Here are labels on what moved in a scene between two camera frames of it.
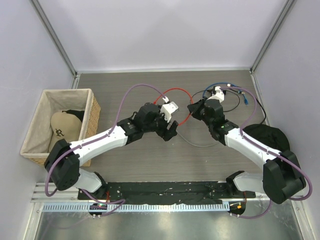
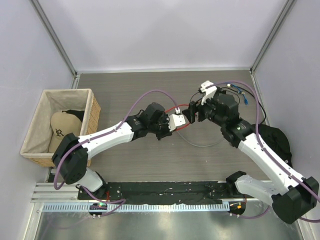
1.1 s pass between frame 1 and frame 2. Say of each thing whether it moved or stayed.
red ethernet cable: moved
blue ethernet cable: stayed
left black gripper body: stayed
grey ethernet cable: stayed
